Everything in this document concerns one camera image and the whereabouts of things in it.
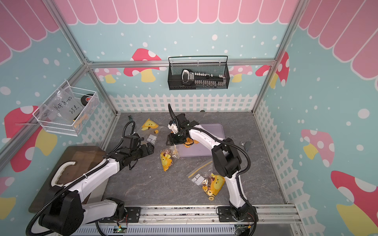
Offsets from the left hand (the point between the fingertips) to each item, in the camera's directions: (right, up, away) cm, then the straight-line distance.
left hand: (148, 151), depth 88 cm
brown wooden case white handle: (-32, -2, -17) cm, 36 cm away
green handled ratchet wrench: (-23, +22, +28) cm, 43 cm away
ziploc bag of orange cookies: (-5, +17, +18) cm, 25 cm away
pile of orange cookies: (+25, +6, -5) cm, 26 cm away
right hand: (+12, +5, +2) cm, 13 cm away
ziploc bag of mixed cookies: (+12, -2, -1) cm, 12 cm away
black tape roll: (-33, +30, -7) cm, 45 cm away
